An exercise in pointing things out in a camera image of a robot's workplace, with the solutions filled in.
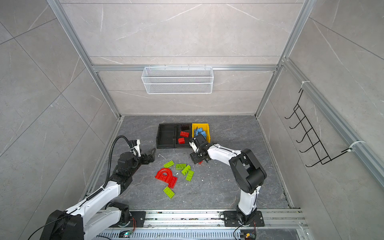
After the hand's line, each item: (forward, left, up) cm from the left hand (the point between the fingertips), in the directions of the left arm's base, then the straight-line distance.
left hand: (147, 146), depth 84 cm
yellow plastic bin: (+21, -36, -9) cm, 43 cm away
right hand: (0, -28, -13) cm, 31 cm away
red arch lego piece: (-12, -8, -14) cm, 20 cm away
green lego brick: (-5, -11, -14) cm, 19 cm away
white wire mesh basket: (+43, -17, +16) cm, 49 cm away
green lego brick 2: (-8, -18, -13) cm, 24 cm away
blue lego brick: (+15, -35, -11) cm, 39 cm away
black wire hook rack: (-7, -81, +18) cm, 83 cm away
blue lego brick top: (+18, -31, -9) cm, 37 cm away
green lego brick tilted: (-10, -22, -12) cm, 27 cm away
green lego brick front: (-23, -12, -13) cm, 29 cm away
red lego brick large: (+18, -21, -13) cm, 30 cm away
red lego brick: (-17, -14, -14) cm, 26 cm away
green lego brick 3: (-13, -24, -14) cm, 31 cm away
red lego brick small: (+11, -19, -12) cm, 25 cm away
